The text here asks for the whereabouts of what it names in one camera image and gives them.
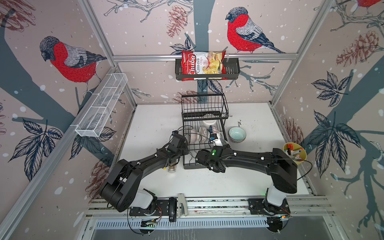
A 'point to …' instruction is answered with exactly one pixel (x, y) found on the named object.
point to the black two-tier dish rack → (194, 107)
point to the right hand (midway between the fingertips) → (224, 150)
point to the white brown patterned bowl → (204, 134)
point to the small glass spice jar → (172, 169)
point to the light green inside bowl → (237, 134)
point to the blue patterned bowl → (211, 129)
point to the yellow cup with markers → (296, 152)
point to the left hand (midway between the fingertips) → (186, 147)
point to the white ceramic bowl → (209, 123)
